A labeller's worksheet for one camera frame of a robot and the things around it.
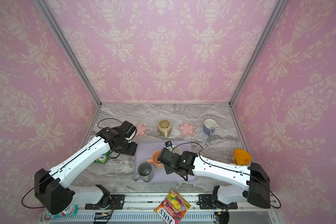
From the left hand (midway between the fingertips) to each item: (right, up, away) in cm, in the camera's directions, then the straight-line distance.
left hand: (141, 148), depth 82 cm
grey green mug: (+2, -15, +1) cm, 15 cm away
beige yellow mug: (+13, +12, +19) cm, 26 cm away
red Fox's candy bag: (+19, -28, -12) cm, 36 cm away
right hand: (+19, -6, -5) cm, 21 cm away
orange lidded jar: (+58, -4, -3) cm, 58 cm away
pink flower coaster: (+29, +9, +22) cm, 38 cm away
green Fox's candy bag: (-34, -30, -11) cm, 46 cm away
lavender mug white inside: (+45, +12, +17) cm, 49 cm away
